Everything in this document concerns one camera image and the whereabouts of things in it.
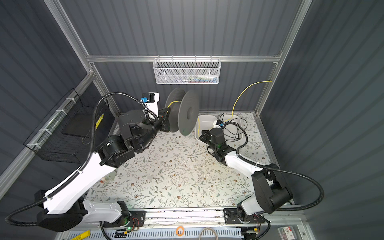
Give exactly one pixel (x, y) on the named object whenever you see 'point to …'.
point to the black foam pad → (82, 124)
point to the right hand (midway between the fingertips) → (202, 131)
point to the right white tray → (227, 117)
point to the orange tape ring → (177, 231)
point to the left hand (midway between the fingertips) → (168, 107)
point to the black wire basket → (66, 135)
